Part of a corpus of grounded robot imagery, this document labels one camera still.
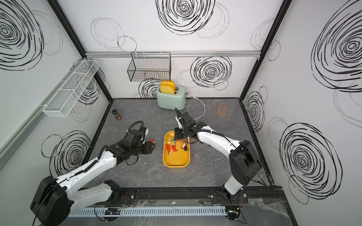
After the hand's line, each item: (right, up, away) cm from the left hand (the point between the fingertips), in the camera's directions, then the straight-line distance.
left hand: (152, 146), depth 83 cm
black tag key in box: (+20, -3, +9) cm, 22 cm away
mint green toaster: (+8, +28, +25) cm, 39 cm away
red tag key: (-3, 0, +14) cm, 14 cm away
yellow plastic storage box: (+14, -6, +7) cm, 17 cm away
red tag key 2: (+9, -4, +8) cm, 13 cm away
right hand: (+14, +7, +2) cm, 16 cm away
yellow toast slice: (+7, +38, +16) cm, 42 cm away
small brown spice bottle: (-30, +20, +16) cm, 39 cm away
